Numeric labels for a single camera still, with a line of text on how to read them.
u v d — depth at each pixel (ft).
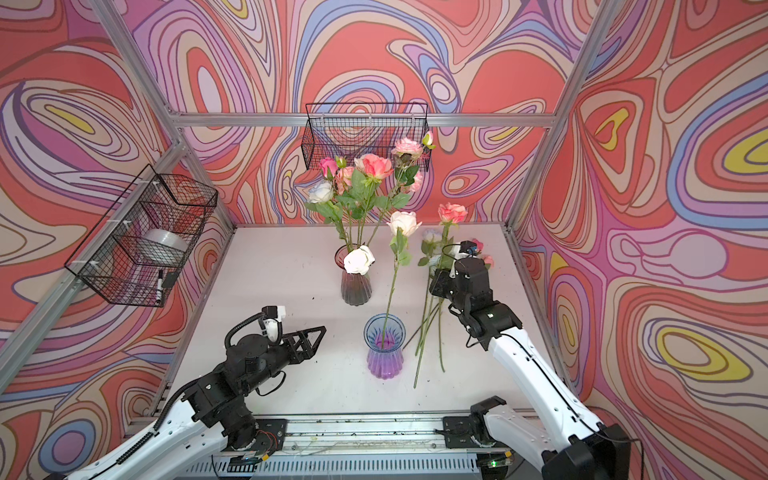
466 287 1.85
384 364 2.51
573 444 1.26
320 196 2.45
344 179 2.51
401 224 2.14
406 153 2.30
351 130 2.97
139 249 2.31
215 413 1.74
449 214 2.45
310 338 2.21
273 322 2.16
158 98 2.70
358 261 1.89
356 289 3.39
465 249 2.17
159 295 2.33
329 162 2.57
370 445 2.40
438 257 3.13
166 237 2.41
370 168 2.36
